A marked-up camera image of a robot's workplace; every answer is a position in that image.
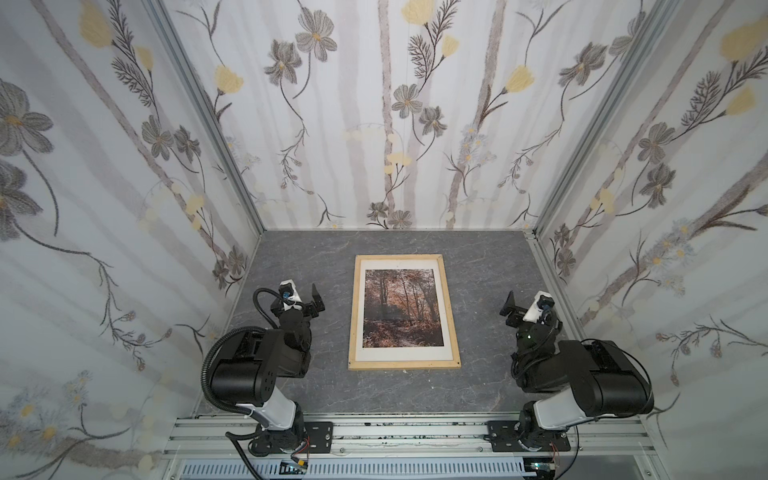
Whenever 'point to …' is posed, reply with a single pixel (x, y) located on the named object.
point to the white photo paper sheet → (401, 309)
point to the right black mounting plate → (509, 436)
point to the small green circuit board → (289, 468)
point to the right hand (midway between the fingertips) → (523, 293)
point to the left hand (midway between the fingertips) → (292, 281)
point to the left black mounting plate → (315, 437)
